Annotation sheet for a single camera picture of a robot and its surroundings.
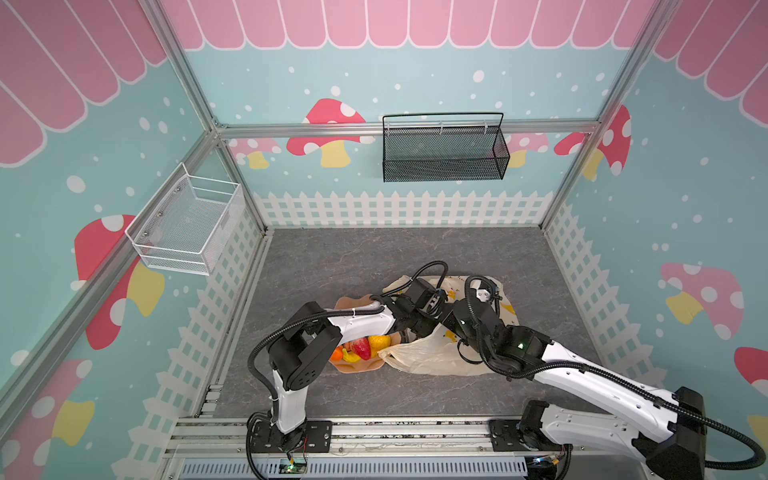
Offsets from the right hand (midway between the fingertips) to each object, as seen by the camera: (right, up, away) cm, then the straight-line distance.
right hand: (436, 305), depth 74 cm
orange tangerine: (-26, -14, +6) cm, 30 cm away
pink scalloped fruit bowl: (-17, -17, +8) cm, 26 cm away
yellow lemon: (-15, -12, +9) cm, 21 cm away
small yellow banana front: (-23, -16, +7) cm, 28 cm away
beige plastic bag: (+1, -11, -2) cm, 11 cm away
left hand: (+6, -12, +7) cm, 15 cm away
